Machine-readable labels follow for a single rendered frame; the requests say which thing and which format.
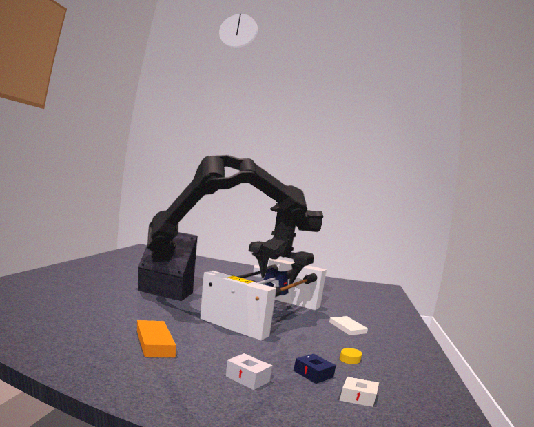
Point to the orange rectangular block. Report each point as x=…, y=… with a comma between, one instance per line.
x=155, y=339

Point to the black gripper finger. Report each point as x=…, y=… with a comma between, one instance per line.
x=263, y=261
x=295, y=270

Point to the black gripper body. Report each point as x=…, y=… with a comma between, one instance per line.
x=301, y=257

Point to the yellow short cylinder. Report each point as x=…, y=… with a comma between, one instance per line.
x=350, y=356

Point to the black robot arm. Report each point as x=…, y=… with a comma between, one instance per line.
x=291, y=206

